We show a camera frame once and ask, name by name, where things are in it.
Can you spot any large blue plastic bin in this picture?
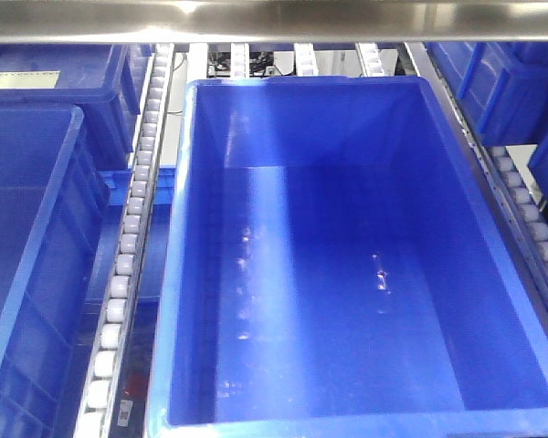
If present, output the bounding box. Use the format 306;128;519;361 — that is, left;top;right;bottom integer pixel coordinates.
145;75;548;438

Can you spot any steel rack with roller tracks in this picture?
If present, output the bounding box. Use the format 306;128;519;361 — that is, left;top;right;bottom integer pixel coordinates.
0;0;548;438

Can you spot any blue bin with paper label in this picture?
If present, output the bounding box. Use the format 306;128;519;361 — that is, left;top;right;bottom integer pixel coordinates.
0;43;155;170

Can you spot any pale paper label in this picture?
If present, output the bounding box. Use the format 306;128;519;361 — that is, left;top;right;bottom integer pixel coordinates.
0;70;61;90

